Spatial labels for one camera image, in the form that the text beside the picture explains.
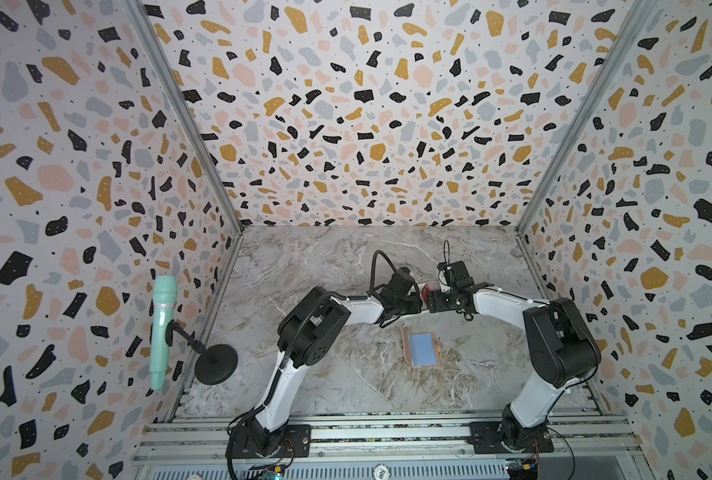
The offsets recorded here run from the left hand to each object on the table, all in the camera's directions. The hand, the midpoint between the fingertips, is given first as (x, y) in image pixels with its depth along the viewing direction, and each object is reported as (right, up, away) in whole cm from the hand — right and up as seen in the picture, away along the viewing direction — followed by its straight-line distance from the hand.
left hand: (431, 302), depth 96 cm
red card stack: (0, +5, +1) cm, 5 cm away
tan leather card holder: (-4, -13, -6) cm, 15 cm away
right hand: (+5, +1, +2) cm, 5 cm away
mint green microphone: (-62, +6, -34) cm, 71 cm away
